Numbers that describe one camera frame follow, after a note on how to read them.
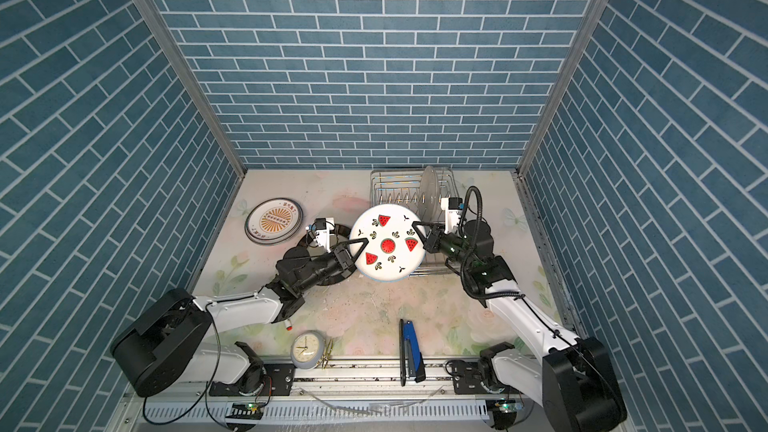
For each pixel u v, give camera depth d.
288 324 0.81
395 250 0.77
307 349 0.75
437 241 0.70
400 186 1.13
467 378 0.74
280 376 0.74
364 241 0.77
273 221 1.02
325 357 0.76
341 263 0.71
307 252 0.65
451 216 0.72
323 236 0.74
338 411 0.71
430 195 1.02
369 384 0.74
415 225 0.77
